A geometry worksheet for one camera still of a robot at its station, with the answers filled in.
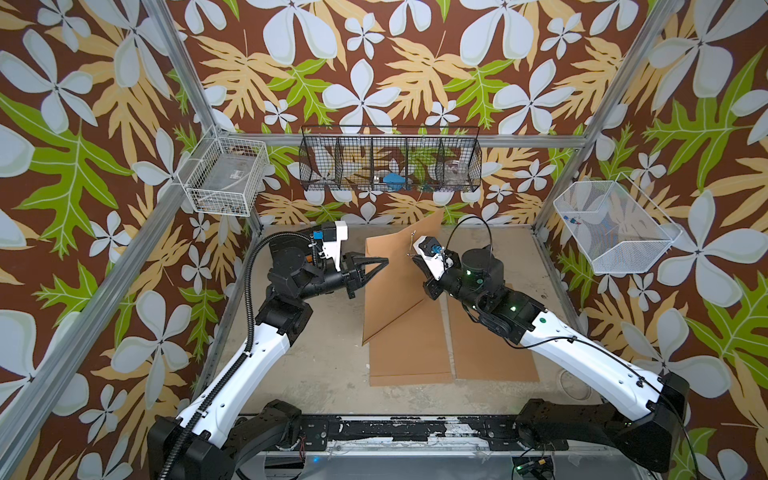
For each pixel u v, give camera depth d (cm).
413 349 88
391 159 98
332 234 53
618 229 82
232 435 43
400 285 67
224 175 86
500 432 74
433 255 56
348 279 55
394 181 94
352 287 56
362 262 58
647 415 39
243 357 46
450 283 59
